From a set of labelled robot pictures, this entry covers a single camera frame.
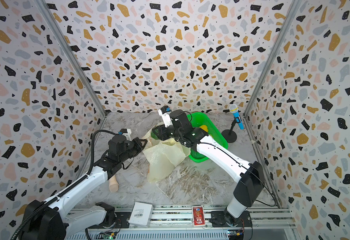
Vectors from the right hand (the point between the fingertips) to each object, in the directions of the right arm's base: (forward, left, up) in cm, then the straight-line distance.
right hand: (152, 127), depth 71 cm
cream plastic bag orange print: (-10, -4, -11) cm, 15 cm away
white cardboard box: (-32, +5, -27) cm, 42 cm away
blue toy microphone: (+21, -45, -8) cm, 50 cm away
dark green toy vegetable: (-2, -1, -2) cm, 3 cm away
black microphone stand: (+19, -47, -32) cm, 60 cm away
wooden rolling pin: (-18, +23, -28) cm, 41 cm away
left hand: (0, +4, -10) cm, 10 cm away
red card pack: (-32, -22, -31) cm, 50 cm away
